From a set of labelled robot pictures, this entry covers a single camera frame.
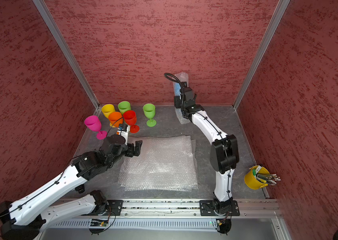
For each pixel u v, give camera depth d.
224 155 0.50
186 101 0.68
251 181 0.76
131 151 0.63
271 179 0.68
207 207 0.74
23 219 0.38
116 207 0.74
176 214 0.73
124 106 1.02
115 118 0.97
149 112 0.97
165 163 0.87
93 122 0.90
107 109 1.00
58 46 0.84
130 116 0.96
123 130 0.60
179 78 0.64
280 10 0.72
